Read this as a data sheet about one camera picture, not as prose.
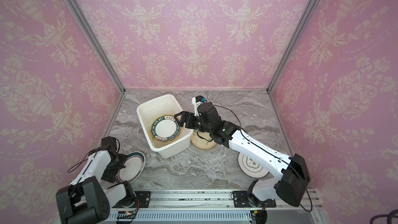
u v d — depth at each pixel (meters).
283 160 0.42
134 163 0.86
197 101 0.66
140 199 0.73
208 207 0.73
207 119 0.54
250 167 0.84
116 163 0.71
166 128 0.95
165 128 0.95
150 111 0.93
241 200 0.73
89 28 0.87
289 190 0.38
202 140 0.78
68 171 0.61
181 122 0.62
